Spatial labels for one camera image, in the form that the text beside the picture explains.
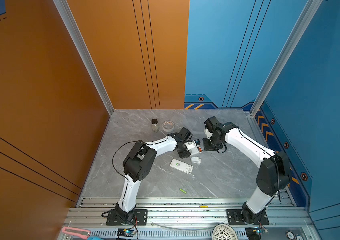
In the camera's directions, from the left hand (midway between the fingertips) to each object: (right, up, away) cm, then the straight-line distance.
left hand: (186, 150), depth 98 cm
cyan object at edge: (-44, -34, -31) cm, 64 cm away
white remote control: (-4, -8, -8) cm, 12 cm away
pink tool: (-50, -34, -29) cm, 67 cm away
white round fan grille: (+15, -33, -29) cm, 46 cm away
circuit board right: (+31, -35, -27) cm, 54 cm away
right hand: (+10, +3, -11) cm, 15 cm away
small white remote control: (+7, 0, -1) cm, 7 cm away
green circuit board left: (-30, -35, -27) cm, 53 cm away
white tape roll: (-13, +16, +14) cm, 24 cm away
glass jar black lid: (-22, +15, +7) cm, 27 cm away
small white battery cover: (+5, -5, -4) cm, 9 cm away
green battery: (-4, -20, -16) cm, 26 cm away
